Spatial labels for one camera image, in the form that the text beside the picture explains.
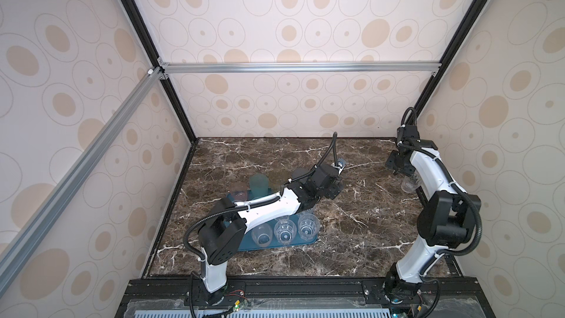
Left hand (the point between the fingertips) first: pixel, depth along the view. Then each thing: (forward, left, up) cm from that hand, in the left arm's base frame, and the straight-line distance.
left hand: (338, 172), depth 81 cm
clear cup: (-15, +20, -20) cm, 32 cm away
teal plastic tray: (-22, +33, -11) cm, 41 cm away
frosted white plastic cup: (-17, +29, -19) cm, 38 cm away
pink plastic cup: (+2, +40, -20) cm, 45 cm away
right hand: (+8, -27, -6) cm, 28 cm away
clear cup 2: (-13, +10, -19) cm, 25 cm away
